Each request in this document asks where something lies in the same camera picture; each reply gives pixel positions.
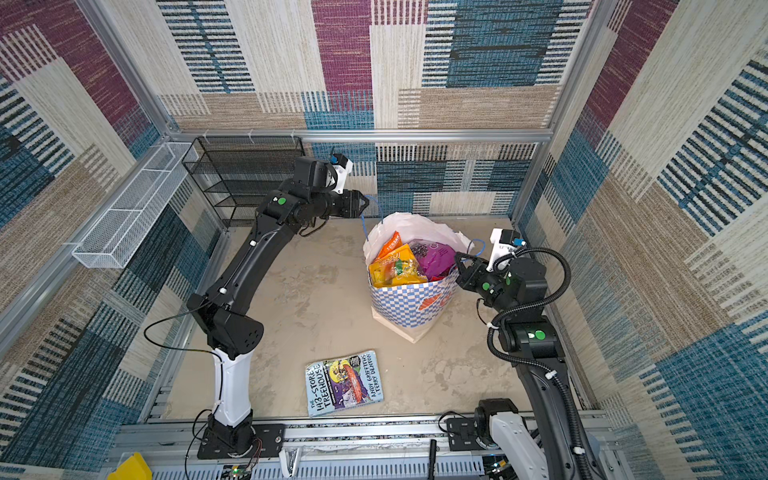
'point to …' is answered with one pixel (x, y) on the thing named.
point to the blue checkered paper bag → (412, 310)
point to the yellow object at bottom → (133, 468)
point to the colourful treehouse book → (344, 381)
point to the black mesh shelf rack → (236, 172)
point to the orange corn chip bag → (392, 243)
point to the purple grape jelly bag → (432, 258)
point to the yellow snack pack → (398, 267)
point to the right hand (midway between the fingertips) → (453, 260)
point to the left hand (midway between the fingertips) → (364, 195)
